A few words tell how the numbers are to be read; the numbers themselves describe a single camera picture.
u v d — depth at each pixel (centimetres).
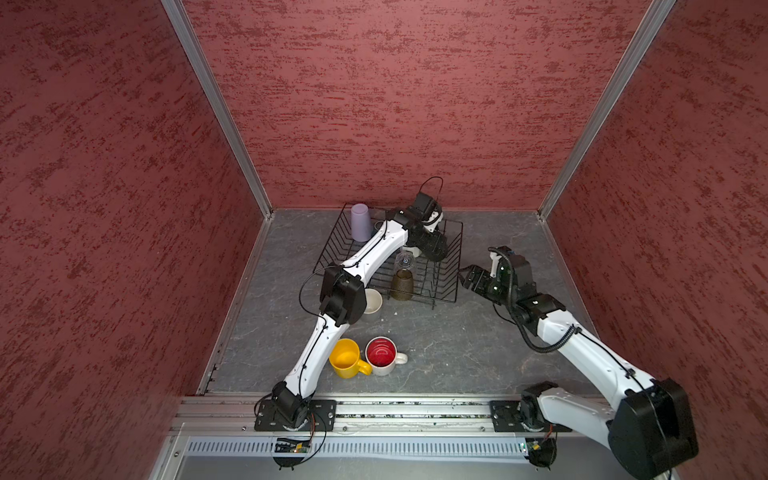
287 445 73
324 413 74
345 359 83
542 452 71
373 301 88
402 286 87
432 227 85
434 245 85
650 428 40
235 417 76
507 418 74
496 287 70
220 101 87
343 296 61
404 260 92
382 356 83
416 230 71
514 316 59
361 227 100
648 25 73
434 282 96
